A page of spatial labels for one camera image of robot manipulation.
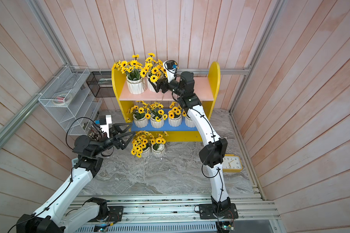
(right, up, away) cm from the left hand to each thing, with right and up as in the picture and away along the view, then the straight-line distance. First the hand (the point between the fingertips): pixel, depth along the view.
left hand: (134, 130), depth 64 cm
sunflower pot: (+8, -10, +28) cm, 31 cm away
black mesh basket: (-28, +29, +25) cm, 47 cm away
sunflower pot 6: (+27, +5, +24) cm, 37 cm away
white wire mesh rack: (-35, +8, +15) cm, 39 cm away
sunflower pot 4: (+9, +8, +19) cm, 22 cm away
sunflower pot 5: (+19, +6, +23) cm, 30 cm away
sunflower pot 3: (-2, +9, +23) cm, 25 cm away
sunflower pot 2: (-1, -9, +21) cm, 23 cm away
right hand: (+8, +28, +8) cm, 30 cm away
